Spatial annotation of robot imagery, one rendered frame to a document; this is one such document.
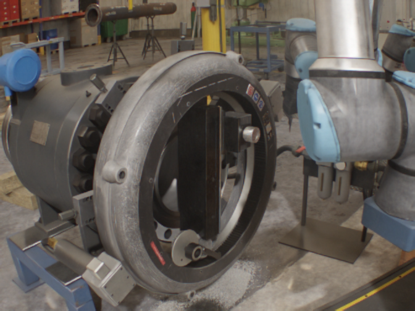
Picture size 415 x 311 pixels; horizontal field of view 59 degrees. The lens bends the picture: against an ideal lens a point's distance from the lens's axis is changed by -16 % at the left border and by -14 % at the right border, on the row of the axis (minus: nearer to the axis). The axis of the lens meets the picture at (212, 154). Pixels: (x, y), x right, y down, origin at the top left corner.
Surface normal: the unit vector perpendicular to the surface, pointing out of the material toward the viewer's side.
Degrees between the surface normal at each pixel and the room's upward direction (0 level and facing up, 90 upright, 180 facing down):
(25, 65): 90
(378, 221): 90
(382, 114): 67
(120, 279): 90
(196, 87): 90
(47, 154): 74
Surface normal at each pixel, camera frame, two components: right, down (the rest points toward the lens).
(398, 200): -0.76, -0.10
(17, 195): -0.40, 0.32
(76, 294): 0.79, 0.18
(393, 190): -0.87, -0.15
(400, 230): -0.91, 0.18
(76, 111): -0.44, -0.50
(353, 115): -0.11, 0.07
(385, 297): -0.04, -0.94
